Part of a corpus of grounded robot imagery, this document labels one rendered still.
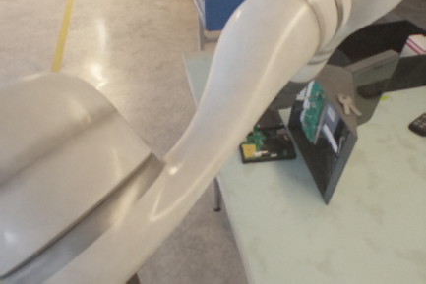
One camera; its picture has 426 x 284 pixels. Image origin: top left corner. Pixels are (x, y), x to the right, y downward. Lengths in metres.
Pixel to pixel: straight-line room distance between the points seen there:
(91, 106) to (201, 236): 1.64
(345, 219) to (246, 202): 0.20
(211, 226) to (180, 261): 0.24
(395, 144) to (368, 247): 0.31
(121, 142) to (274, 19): 0.13
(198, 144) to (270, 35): 0.09
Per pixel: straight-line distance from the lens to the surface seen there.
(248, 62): 0.21
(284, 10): 0.24
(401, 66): 1.04
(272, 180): 0.74
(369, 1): 0.34
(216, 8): 2.20
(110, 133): 0.16
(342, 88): 0.67
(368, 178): 0.81
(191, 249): 1.75
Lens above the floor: 1.59
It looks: 44 degrees down
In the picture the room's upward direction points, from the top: 1 degrees counter-clockwise
